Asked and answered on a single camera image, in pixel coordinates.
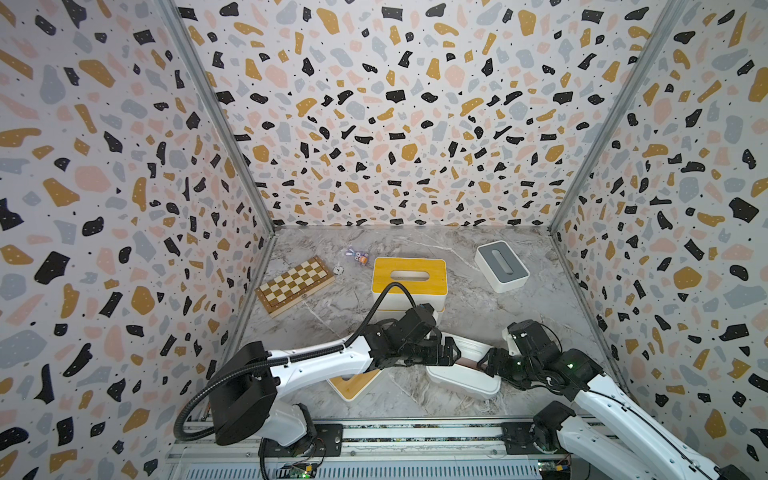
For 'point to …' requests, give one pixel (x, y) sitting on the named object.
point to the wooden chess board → (287, 289)
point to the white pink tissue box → (465, 377)
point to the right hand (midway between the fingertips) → (484, 369)
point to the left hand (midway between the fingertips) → (455, 357)
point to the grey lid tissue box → (502, 267)
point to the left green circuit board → (298, 471)
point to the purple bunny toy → (362, 258)
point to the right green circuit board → (552, 466)
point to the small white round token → (338, 270)
